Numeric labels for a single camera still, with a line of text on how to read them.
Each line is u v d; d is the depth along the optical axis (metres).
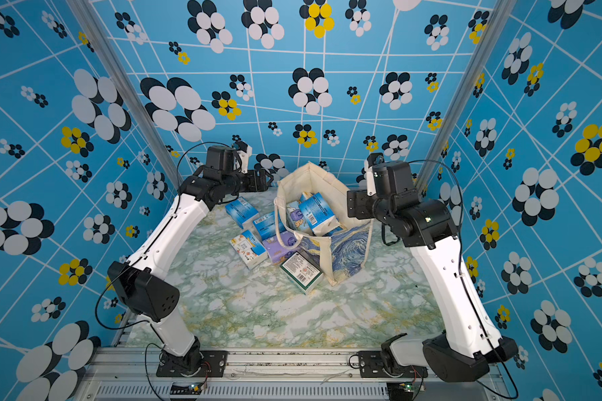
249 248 0.91
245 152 0.70
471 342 0.36
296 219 0.86
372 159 0.53
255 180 0.69
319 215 0.80
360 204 0.56
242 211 1.03
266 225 0.99
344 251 0.81
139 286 0.44
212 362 0.74
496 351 0.36
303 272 0.87
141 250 0.47
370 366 0.73
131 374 0.72
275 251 0.91
